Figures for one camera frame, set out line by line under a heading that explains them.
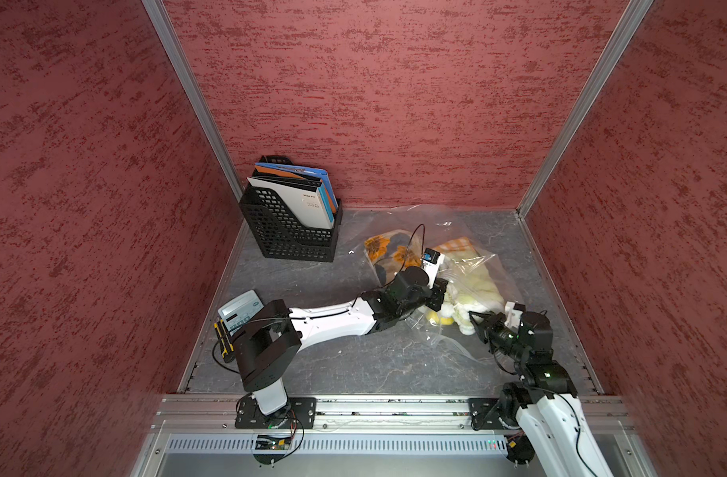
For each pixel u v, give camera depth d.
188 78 0.82
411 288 0.59
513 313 0.75
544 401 0.54
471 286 0.85
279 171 0.92
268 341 0.48
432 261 0.67
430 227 1.18
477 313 0.79
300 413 0.74
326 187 0.94
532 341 0.60
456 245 1.04
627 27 0.73
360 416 0.75
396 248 0.96
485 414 0.73
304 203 0.90
